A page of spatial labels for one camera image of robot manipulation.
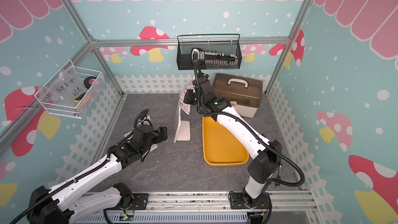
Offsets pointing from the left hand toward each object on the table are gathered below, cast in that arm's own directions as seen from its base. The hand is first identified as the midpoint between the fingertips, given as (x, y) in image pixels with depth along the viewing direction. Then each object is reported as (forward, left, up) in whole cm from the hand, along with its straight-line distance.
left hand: (160, 132), depth 81 cm
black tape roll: (+19, +38, +18) cm, 46 cm away
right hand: (+12, -13, +17) cm, 25 cm away
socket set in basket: (+38, -29, +20) cm, 51 cm away
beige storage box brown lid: (+25, -47, +4) cm, 54 cm away
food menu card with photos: (+9, -13, +11) cm, 19 cm away
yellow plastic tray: (0, -33, -17) cm, 37 cm away
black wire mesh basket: (+35, -11, +19) cm, 42 cm away
